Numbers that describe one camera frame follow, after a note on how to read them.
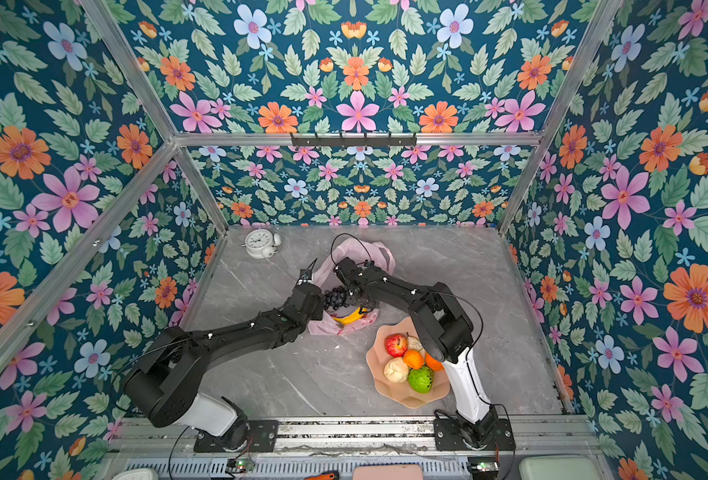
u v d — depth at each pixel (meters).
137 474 0.67
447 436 0.74
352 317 0.91
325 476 0.67
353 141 0.93
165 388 0.44
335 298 0.93
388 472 0.68
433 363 0.79
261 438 0.73
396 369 0.78
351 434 0.75
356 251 1.01
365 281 0.69
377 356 0.84
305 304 0.69
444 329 0.54
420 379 0.77
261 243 1.11
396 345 0.82
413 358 0.77
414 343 0.84
